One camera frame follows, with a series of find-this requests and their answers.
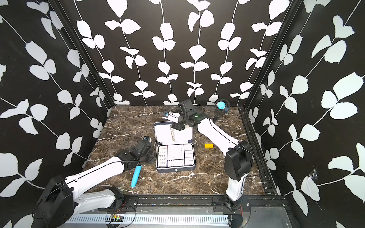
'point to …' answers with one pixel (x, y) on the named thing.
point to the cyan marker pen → (136, 175)
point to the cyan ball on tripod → (221, 105)
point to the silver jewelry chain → (172, 134)
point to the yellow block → (209, 146)
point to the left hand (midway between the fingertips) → (154, 153)
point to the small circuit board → (115, 218)
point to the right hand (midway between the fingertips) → (172, 115)
